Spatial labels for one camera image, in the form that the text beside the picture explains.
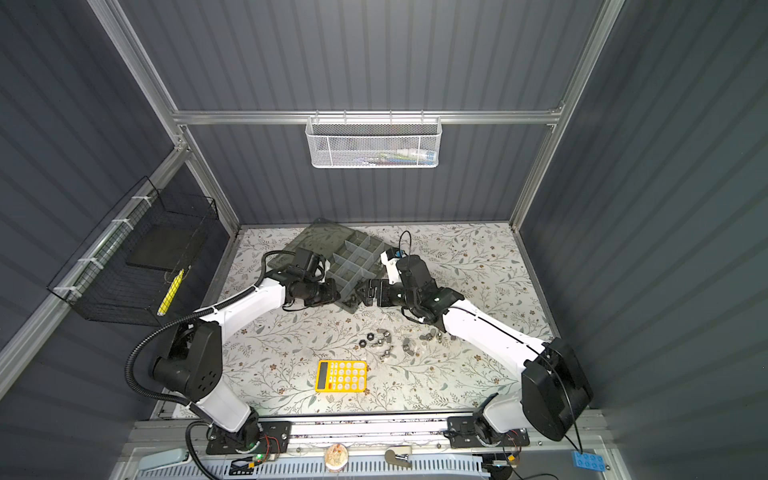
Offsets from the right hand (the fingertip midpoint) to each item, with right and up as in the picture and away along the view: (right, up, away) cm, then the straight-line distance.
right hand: (371, 291), depth 79 cm
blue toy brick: (+52, -39, -10) cm, 65 cm away
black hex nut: (-3, -17, +10) cm, 20 cm away
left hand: (-10, -3, +12) cm, 16 cm away
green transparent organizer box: (-9, +9, +25) cm, 28 cm away
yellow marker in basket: (-46, +1, -10) cm, 47 cm away
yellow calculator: (-9, -24, +3) cm, 26 cm away
